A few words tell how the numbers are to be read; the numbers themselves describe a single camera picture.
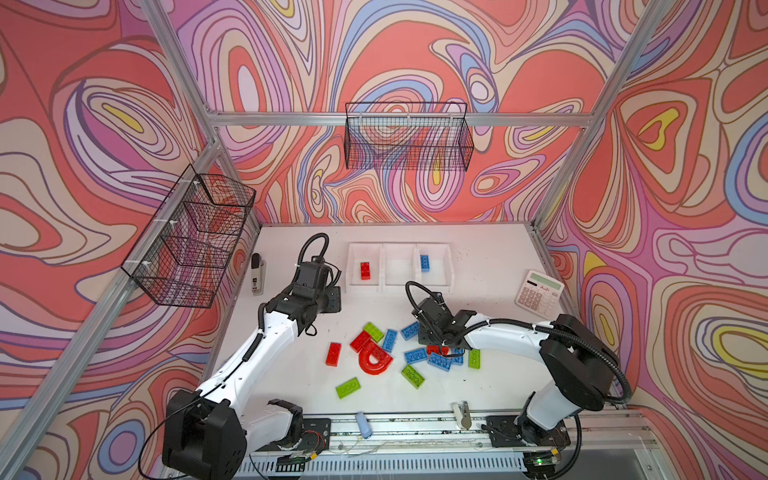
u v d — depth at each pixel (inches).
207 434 15.1
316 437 28.4
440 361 34.1
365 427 28.5
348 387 31.7
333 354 33.8
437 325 26.8
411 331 35.6
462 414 29.8
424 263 41.4
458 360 33.2
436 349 33.0
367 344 34.0
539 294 38.5
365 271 41.2
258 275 38.9
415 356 33.3
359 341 34.6
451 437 29.1
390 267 42.0
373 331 35.3
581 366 17.8
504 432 28.9
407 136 38.1
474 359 33.9
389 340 34.8
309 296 24.2
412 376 32.9
